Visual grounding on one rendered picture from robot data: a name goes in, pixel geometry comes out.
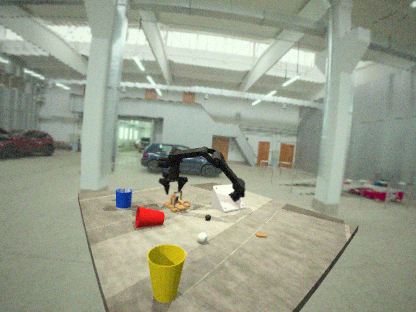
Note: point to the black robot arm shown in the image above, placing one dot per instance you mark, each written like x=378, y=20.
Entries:
x=176, y=155

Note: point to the blue cup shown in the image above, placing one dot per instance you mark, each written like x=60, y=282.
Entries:
x=123, y=199

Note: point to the yellow plastic cup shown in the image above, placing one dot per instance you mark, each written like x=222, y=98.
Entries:
x=165, y=264

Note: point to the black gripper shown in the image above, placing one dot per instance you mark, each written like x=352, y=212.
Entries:
x=174, y=175

